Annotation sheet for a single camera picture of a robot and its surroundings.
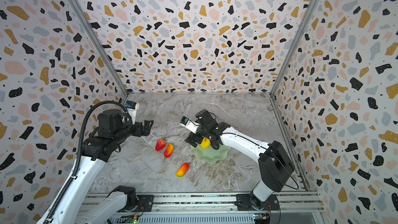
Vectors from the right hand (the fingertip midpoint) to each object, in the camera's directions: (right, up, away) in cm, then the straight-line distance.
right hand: (187, 129), depth 81 cm
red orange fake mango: (-12, -13, +8) cm, 19 cm away
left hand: (-19, +7, -10) cm, 23 cm away
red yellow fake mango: (-3, -22, +1) cm, 22 cm away
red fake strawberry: (-17, -10, +9) cm, 21 cm away
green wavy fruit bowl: (+12, -16, +8) cm, 22 cm away
